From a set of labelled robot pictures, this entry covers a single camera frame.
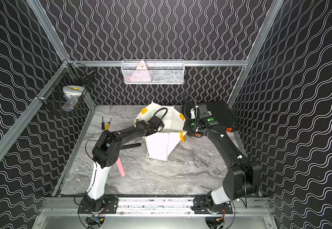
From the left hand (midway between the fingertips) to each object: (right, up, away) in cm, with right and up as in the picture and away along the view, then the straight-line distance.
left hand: (156, 139), depth 98 cm
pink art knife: (-21, -16, -10) cm, 28 cm away
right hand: (+19, +10, -14) cm, 25 cm away
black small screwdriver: (-42, +10, +11) cm, 44 cm away
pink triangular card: (-9, +42, -8) cm, 44 cm away
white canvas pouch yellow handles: (+3, -1, -14) cm, 14 cm away
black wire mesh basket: (-51, +29, -17) cm, 61 cm away
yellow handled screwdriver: (-37, +9, +10) cm, 40 cm away
